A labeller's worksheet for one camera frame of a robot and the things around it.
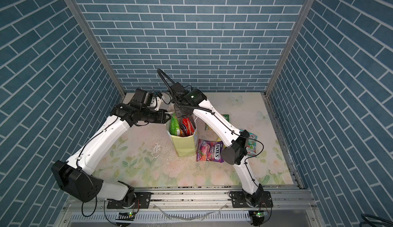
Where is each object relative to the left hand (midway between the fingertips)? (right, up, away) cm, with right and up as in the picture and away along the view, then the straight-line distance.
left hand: (171, 117), depth 77 cm
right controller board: (+42, -47, -5) cm, 63 cm away
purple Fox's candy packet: (+19, -20, +10) cm, 29 cm away
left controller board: (-20, -47, -4) cm, 51 cm away
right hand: (+6, +3, +3) cm, 7 cm away
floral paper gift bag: (+7, -15, +1) cm, 16 cm away
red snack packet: (+8, -5, -3) cm, 10 cm away
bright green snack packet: (+1, -5, +2) cm, 5 cm away
